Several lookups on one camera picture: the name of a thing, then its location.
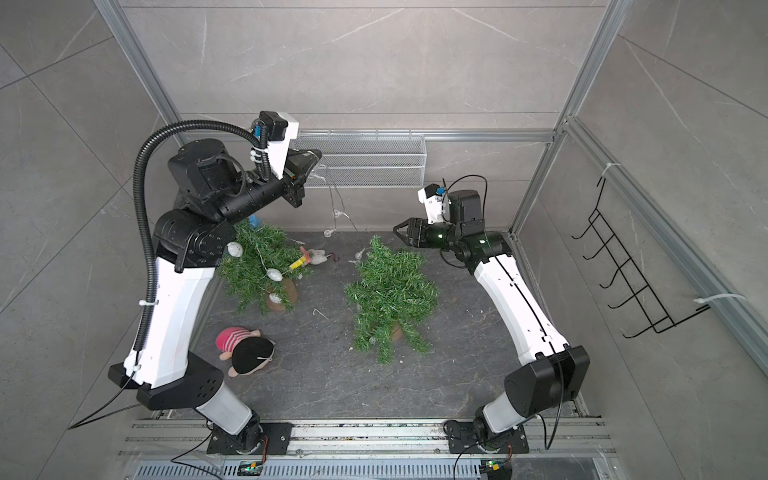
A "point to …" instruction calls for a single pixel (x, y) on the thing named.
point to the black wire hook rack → (649, 304)
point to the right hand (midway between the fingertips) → (405, 230)
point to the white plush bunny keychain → (319, 256)
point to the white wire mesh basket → (361, 158)
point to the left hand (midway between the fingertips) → (314, 146)
